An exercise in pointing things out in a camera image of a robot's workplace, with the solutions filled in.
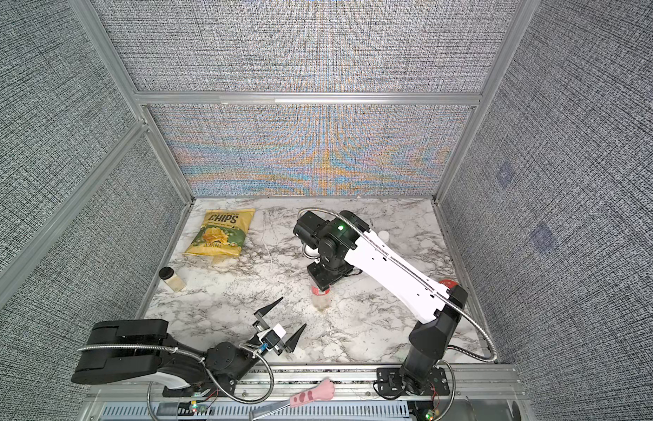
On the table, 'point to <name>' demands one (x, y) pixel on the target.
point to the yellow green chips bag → (222, 232)
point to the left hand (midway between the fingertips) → (293, 307)
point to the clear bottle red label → (321, 300)
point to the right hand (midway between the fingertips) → (326, 276)
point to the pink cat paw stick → (324, 390)
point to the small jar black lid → (168, 275)
